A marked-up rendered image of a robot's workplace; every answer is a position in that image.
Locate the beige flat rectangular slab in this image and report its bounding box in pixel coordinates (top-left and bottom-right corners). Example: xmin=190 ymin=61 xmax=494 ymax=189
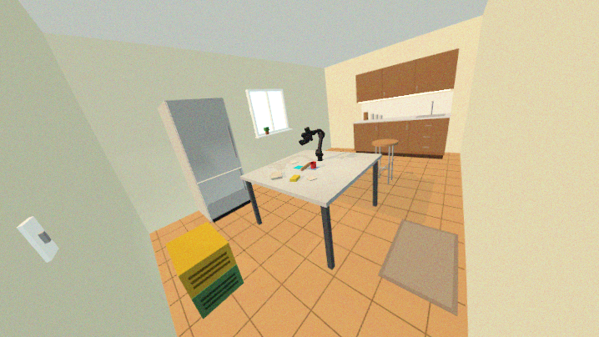
xmin=271 ymin=171 xmax=283 ymax=180

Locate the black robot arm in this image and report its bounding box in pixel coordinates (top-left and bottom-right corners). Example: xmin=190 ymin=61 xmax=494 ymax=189
xmin=301 ymin=127 xmax=325 ymax=161

